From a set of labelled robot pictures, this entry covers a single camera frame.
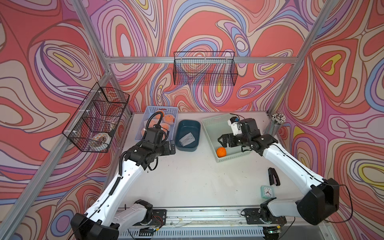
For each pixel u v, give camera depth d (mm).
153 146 541
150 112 1185
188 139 990
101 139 705
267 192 800
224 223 729
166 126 1044
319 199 397
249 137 596
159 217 727
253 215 729
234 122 706
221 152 911
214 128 1038
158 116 603
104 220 374
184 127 1079
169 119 1076
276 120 914
